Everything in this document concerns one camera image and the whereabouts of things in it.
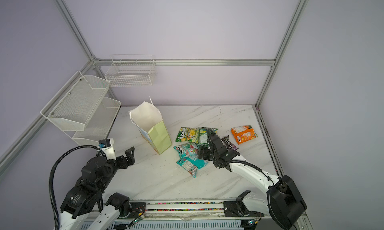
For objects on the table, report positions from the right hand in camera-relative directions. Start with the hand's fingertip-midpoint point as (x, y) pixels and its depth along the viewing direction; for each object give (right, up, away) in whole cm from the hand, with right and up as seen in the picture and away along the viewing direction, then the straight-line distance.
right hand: (200, 152), depth 84 cm
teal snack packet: (-5, -7, +1) cm, 9 cm away
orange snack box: (+30, +9, +16) cm, 35 cm away
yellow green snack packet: (-8, +9, +15) cm, 19 cm away
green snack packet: (+2, +8, +15) cm, 17 cm away
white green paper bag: (-33, +15, +15) cm, 39 cm away
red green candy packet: (-7, +1, +5) cm, 8 cm away
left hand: (-36, +4, -15) cm, 40 cm away
